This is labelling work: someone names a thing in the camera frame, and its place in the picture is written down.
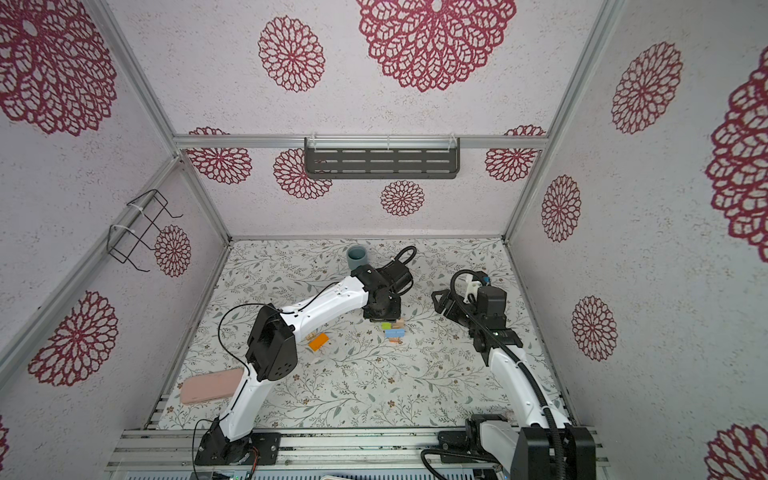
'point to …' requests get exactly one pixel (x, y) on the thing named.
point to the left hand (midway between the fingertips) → (390, 321)
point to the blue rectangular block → (395, 333)
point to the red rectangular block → (394, 340)
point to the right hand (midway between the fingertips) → (443, 294)
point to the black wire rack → (123, 239)
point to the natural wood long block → (398, 325)
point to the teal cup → (357, 255)
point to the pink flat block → (210, 385)
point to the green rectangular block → (386, 326)
